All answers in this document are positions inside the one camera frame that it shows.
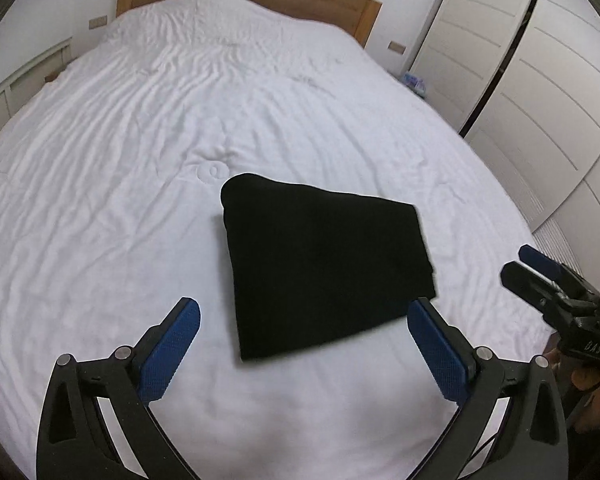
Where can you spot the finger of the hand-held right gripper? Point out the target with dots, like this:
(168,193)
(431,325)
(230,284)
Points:
(525,285)
(540,262)

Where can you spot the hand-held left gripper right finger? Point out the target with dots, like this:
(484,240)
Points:
(437,355)

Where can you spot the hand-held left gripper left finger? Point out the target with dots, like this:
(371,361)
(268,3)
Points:
(172,350)

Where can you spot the black pants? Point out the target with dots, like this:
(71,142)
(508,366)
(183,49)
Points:
(320,270)

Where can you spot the white wardrobe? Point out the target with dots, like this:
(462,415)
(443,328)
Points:
(555,85)

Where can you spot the white duvet bed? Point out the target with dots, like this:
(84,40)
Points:
(129,160)

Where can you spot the colourful packets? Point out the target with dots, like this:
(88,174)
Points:
(412,80)

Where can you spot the wooden nightstand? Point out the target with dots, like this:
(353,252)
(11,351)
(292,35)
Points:
(52,76)

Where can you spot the wooden headboard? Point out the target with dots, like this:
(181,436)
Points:
(330,5)

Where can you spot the beige wall switch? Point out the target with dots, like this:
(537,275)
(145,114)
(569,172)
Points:
(98,22)
(397,46)

